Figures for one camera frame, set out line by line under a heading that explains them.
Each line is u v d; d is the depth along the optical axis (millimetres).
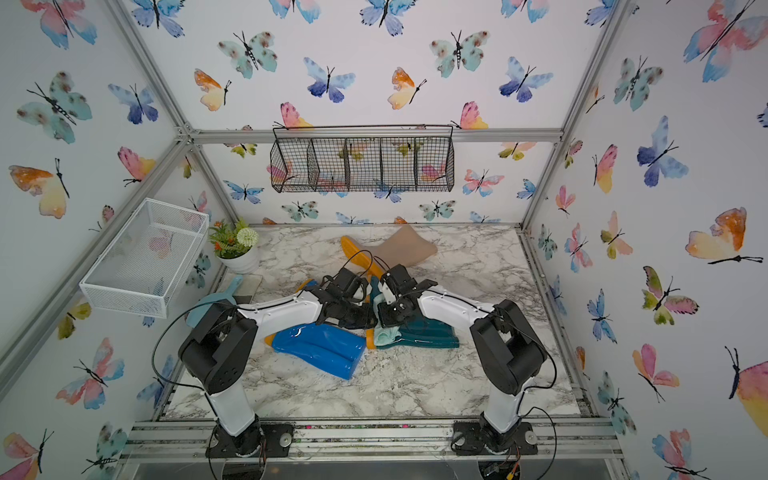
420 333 887
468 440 734
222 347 480
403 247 1143
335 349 851
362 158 979
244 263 996
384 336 822
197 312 487
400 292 710
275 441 732
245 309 518
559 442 710
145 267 864
